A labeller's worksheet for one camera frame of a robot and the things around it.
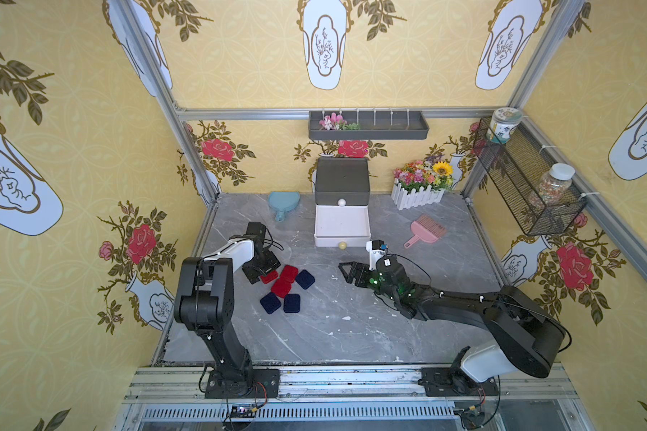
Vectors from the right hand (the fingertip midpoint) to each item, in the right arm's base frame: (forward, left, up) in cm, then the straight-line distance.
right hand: (351, 261), depth 87 cm
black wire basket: (+29, -55, +16) cm, 64 cm away
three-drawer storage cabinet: (+23, +4, +8) cm, 25 cm away
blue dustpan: (+37, +30, -12) cm, 49 cm away
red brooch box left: (-3, +27, -8) cm, 29 cm away
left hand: (+1, +33, -10) cm, 34 cm away
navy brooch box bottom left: (-11, +26, -9) cm, 30 cm away
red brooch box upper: (0, +22, -10) cm, 24 cm away
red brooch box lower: (-5, +24, -11) cm, 26 cm away
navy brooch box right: (-2, +16, -11) cm, 19 cm away
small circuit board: (-40, +29, -13) cm, 51 cm away
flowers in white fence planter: (+36, -28, +2) cm, 46 cm away
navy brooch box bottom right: (-10, +20, -12) cm, 25 cm away
